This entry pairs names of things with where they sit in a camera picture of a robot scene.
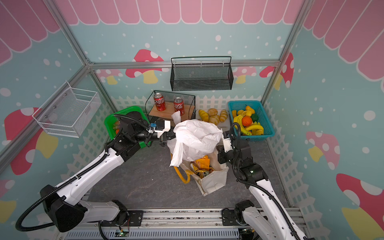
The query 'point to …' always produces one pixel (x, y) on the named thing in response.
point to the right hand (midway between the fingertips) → (217, 146)
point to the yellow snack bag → (202, 166)
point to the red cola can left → (159, 101)
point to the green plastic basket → (109, 125)
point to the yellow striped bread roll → (204, 115)
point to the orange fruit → (246, 121)
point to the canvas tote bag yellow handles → (212, 182)
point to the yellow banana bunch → (238, 119)
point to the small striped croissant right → (223, 115)
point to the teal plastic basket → (263, 118)
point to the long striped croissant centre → (214, 119)
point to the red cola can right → (178, 104)
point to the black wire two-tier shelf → (189, 102)
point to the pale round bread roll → (212, 112)
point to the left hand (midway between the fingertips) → (184, 133)
